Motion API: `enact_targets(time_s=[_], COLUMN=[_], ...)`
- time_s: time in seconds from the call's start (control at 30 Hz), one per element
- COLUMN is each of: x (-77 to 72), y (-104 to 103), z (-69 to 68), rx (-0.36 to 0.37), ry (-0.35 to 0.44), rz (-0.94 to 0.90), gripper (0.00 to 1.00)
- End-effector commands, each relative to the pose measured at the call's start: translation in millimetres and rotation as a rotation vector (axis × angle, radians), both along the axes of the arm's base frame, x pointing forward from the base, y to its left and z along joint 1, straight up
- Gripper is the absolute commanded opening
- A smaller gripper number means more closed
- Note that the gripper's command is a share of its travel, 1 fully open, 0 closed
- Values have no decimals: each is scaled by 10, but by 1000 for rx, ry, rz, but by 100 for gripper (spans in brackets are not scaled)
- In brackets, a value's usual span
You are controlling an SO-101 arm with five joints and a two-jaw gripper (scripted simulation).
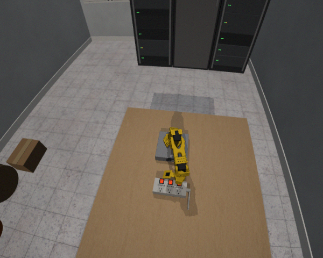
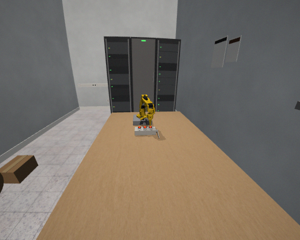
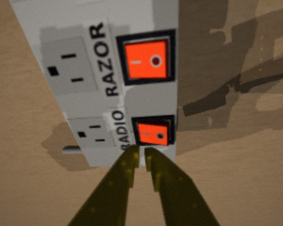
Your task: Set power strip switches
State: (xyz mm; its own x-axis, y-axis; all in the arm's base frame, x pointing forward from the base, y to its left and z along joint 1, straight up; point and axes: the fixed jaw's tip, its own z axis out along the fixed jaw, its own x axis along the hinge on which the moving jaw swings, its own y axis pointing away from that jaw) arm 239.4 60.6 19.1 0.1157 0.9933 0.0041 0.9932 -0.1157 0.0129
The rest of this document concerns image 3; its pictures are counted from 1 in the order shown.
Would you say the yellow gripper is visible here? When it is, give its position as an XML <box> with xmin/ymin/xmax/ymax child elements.
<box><xmin>67</xmin><ymin>144</ymin><xmax>220</xmax><ymax>226</ymax></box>

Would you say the white power strip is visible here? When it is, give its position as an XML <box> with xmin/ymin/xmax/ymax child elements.
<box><xmin>9</xmin><ymin>0</ymin><xmax>178</xmax><ymax>167</ymax></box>

